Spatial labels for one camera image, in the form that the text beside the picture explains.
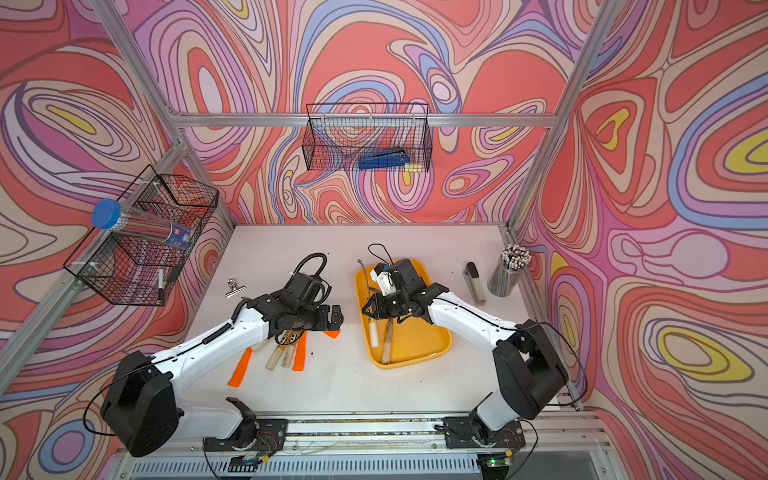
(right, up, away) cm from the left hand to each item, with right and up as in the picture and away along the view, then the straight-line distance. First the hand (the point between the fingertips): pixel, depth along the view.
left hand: (334, 320), depth 84 cm
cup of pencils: (+52, +17, +3) cm, 55 cm away
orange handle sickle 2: (-1, -6, +6) cm, 8 cm away
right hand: (+10, +1, -2) cm, 10 cm away
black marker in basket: (-40, +10, -12) cm, 43 cm away
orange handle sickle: (-11, -10, +3) cm, 15 cm away
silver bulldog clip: (-38, +9, +18) cm, 43 cm away
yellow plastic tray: (+16, -8, +4) cm, 19 cm away
